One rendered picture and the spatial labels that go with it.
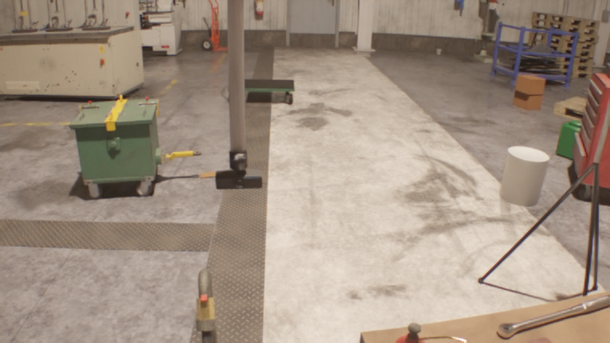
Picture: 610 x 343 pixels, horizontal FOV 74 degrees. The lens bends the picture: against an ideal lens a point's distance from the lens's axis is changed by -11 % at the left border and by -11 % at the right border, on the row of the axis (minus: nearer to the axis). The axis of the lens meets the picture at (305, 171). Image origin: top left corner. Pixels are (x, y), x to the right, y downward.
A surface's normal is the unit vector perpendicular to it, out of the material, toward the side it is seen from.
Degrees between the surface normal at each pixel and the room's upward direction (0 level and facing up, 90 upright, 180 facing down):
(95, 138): 90
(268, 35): 90
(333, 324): 0
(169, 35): 90
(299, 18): 90
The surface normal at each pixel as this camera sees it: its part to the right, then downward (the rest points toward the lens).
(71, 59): -0.11, 0.39
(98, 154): 0.23, 0.39
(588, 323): 0.03, -0.92
